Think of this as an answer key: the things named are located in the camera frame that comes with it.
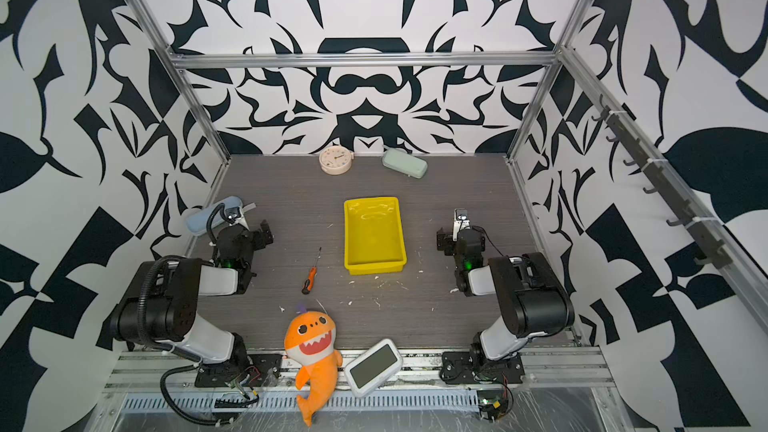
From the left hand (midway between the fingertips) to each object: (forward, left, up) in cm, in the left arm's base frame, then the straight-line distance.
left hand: (247, 220), depth 92 cm
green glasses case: (+28, -51, -5) cm, 58 cm away
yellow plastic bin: (-4, -39, -4) cm, 39 cm away
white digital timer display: (-40, -38, -4) cm, 55 cm away
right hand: (-2, -66, -2) cm, 66 cm away
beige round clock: (+30, -24, -5) cm, 39 cm away
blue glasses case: (+4, +19, -6) cm, 20 cm away
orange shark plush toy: (-34, -23, 0) cm, 41 cm away
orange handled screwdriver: (-18, -19, -6) cm, 27 cm away
